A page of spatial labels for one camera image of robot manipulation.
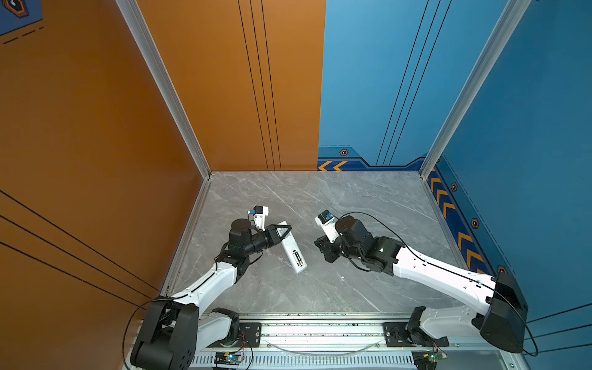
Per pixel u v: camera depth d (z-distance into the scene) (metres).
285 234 0.77
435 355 0.70
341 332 0.76
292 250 0.78
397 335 0.72
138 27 0.72
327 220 0.65
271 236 0.72
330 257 0.66
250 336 0.74
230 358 0.71
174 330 0.41
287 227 0.79
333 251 0.66
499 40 0.75
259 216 0.76
